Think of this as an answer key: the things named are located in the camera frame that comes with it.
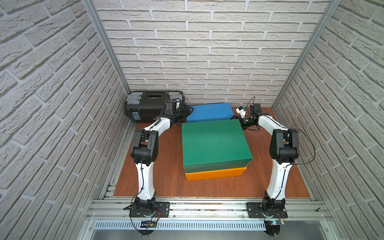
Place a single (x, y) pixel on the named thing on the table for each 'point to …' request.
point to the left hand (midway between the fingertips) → (193, 109)
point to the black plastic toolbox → (143, 106)
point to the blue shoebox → (210, 112)
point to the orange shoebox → (215, 174)
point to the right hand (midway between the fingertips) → (232, 124)
